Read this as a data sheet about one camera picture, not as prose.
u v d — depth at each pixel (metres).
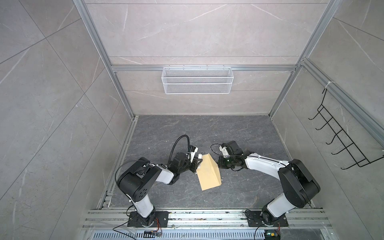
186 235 0.70
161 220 0.73
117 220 0.75
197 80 1.01
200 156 0.88
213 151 1.00
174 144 0.70
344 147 0.65
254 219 0.73
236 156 0.70
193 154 0.81
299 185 0.45
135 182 0.47
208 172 0.90
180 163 0.72
